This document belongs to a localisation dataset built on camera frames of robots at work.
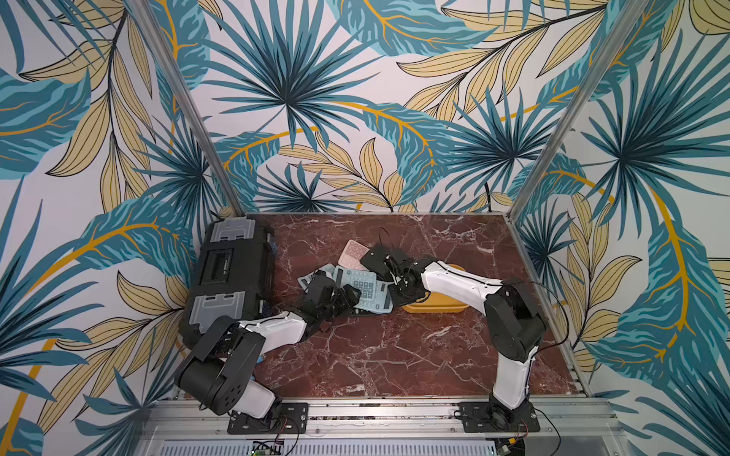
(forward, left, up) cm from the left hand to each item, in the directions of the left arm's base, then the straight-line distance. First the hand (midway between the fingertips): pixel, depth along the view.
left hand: (355, 300), depth 90 cm
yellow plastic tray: (-5, -24, +10) cm, 26 cm away
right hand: (+2, -14, -2) cm, 15 cm away
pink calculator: (+17, +2, 0) cm, 17 cm away
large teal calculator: (+2, -6, 0) cm, 6 cm away
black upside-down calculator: (+3, -8, +18) cm, 20 cm away
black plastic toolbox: (+1, +35, +12) cm, 37 cm away
